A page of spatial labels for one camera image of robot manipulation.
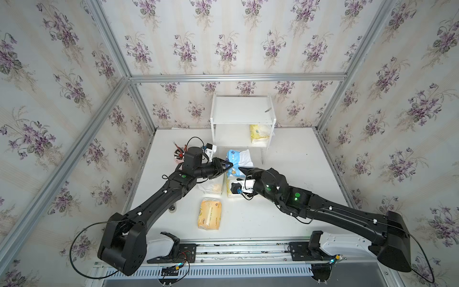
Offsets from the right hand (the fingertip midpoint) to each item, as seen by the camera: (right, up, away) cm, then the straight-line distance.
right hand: (243, 169), depth 71 cm
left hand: (-4, 0, +4) cm, 5 cm away
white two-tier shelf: (-4, +23, +9) cm, 25 cm away
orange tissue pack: (-15, -22, +9) cm, 28 cm away
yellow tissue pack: (+11, +16, +21) cm, 29 cm away
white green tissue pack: (-14, -11, +17) cm, 25 cm away
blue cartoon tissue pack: (-1, +4, +5) cm, 7 cm away
